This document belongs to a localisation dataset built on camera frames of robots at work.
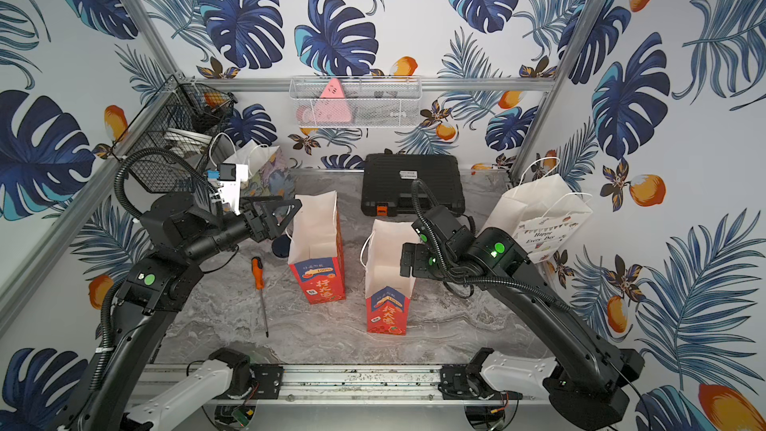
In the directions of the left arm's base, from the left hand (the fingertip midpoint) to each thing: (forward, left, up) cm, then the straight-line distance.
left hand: (289, 196), depth 58 cm
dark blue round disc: (+13, +16, -41) cm, 46 cm away
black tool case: (+45, -17, -40) cm, 62 cm away
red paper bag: (-10, -20, -20) cm, 30 cm away
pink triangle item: (+43, 0, -7) cm, 43 cm away
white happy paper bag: (+24, -67, -28) cm, 76 cm away
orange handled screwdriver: (+4, +21, -41) cm, 46 cm away
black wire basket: (+43, +50, -14) cm, 67 cm away
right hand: (-4, -26, -15) cm, 31 cm away
